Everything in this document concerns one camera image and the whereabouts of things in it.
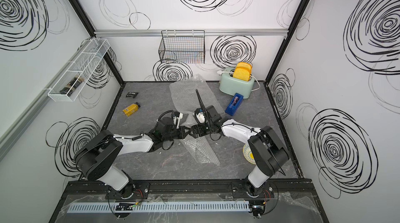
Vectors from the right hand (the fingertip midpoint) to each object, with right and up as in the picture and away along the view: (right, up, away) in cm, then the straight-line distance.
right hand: (195, 131), depth 87 cm
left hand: (-2, 0, 0) cm, 2 cm away
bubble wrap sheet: (+3, -8, -4) cm, 10 cm away
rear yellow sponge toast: (+32, +40, +13) cm, 53 cm away
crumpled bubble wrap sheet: (-8, +17, +22) cm, 29 cm away
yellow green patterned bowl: (+29, -12, -2) cm, 32 cm away
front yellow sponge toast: (+29, +34, +12) cm, 46 cm away
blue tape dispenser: (+25, +14, +15) cm, 32 cm away
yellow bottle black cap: (-42, +11, +14) cm, 46 cm away
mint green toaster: (+22, +28, +18) cm, 40 cm away
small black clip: (-46, +21, +24) cm, 57 cm away
